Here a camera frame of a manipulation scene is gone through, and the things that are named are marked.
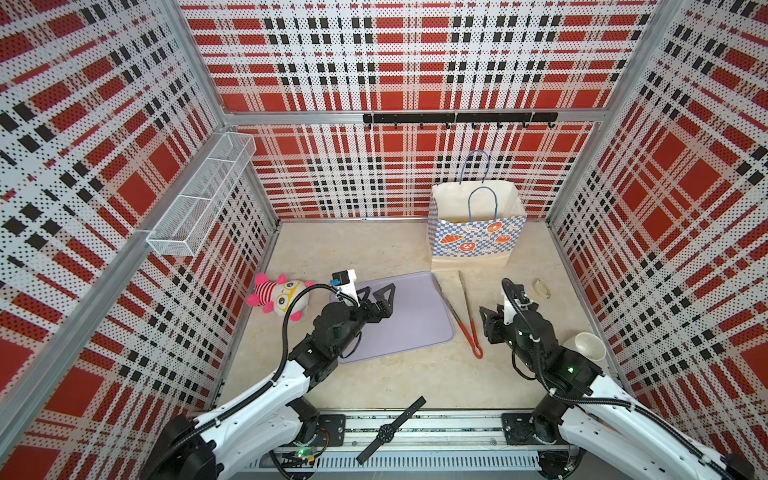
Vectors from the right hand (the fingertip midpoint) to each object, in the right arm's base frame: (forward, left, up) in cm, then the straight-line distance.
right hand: (490, 311), depth 77 cm
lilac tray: (+6, +18, -15) cm, 24 cm away
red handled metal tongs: (-3, +1, -17) cm, 17 cm away
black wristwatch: (-25, +27, -16) cm, 40 cm away
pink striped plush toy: (+11, +61, -9) cm, 63 cm away
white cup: (-4, -31, -14) cm, 34 cm away
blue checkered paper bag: (+23, +2, +9) cm, 25 cm away
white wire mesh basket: (+28, +91, +5) cm, 95 cm away
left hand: (+4, +28, +4) cm, 28 cm away
